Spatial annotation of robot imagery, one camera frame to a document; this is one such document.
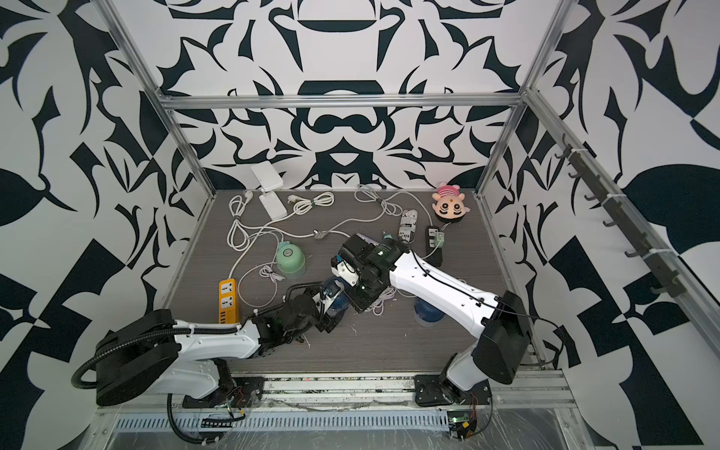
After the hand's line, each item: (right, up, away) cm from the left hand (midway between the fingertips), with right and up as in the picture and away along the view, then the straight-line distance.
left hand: (335, 292), depth 83 cm
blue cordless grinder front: (+25, -5, -4) cm, 26 cm away
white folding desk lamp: (-23, +34, +8) cm, 42 cm away
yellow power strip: (-33, -4, +4) cm, 34 cm away
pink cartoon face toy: (+40, +28, +22) cm, 54 cm away
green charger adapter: (+34, +15, +13) cm, 39 cm away
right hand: (+5, +1, -7) cm, 9 cm away
